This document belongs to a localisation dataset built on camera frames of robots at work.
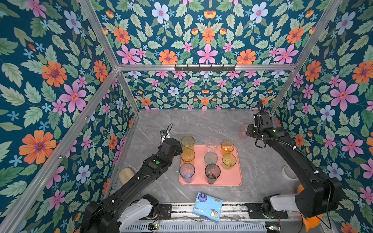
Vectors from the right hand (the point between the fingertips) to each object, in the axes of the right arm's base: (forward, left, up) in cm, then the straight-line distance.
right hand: (251, 128), depth 82 cm
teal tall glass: (-11, +23, -14) cm, 29 cm away
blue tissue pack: (-37, +26, -15) cm, 47 cm away
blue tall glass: (-21, +37, -10) cm, 43 cm away
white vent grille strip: (-45, +31, -22) cm, 58 cm away
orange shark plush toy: (-43, -23, -18) cm, 52 cm away
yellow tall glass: (-10, +37, -12) cm, 40 cm away
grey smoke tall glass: (-23, +24, -6) cm, 34 cm away
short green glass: (-11, +11, -20) cm, 25 cm away
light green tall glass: (-4, +37, -6) cm, 38 cm away
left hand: (-7, +42, -1) cm, 43 cm away
